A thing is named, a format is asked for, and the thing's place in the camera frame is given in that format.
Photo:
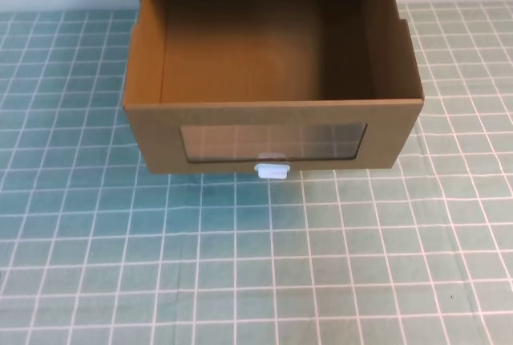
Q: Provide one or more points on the brown cardboard drawer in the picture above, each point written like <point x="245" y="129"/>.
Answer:
<point x="218" y="86"/>

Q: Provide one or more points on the white drawer handle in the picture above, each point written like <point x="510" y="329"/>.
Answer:
<point x="272" y="171"/>

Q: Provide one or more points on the cyan checkered tablecloth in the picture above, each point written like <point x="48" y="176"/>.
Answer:
<point x="96" y="250"/>

